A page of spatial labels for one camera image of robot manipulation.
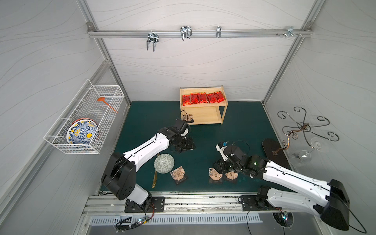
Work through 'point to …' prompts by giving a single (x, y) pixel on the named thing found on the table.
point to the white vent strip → (157, 220)
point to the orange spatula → (102, 99)
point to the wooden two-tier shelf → (203, 103)
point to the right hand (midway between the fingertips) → (215, 164)
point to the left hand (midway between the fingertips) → (193, 148)
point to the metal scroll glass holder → (301, 126)
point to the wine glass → (319, 144)
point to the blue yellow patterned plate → (81, 131)
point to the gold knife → (155, 176)
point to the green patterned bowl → (164, 163)
